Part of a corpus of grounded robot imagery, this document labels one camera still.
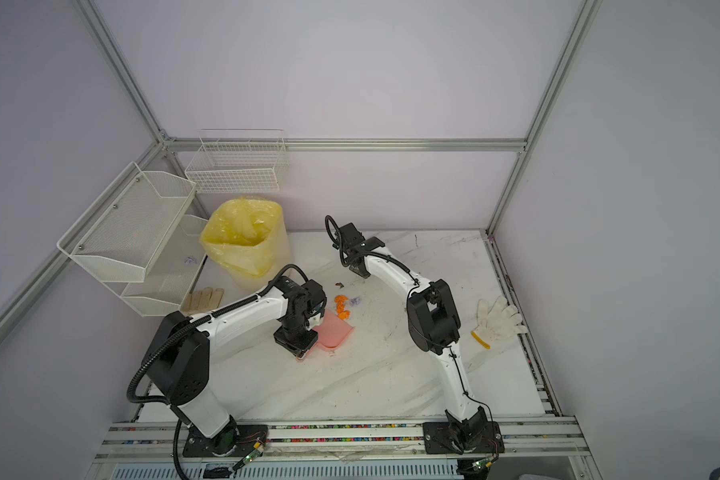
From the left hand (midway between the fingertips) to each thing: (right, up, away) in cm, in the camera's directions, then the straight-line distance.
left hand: (296, 356), depth 80 cm
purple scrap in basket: (-37, +26, +13) cm, 47 cm away
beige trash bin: (-8, +26, +13) cm, 30 cm away
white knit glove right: (+63, +5, +16) cm, 65 cm away
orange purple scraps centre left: (+15, +13, +19) cm, 27 cm away
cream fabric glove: (-38, +12, +21) cm, 45 cm away
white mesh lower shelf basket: (-43, +21, +12) cm, 49 cm away
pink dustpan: (+8, +3, +12) cm, 15 cm away
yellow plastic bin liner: (-25, +35, +22) cm, 48 cm away
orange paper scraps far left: (+10, +13, +19) cm, 25 cm away
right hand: (+20, +28, +17) cm, 38 cm away
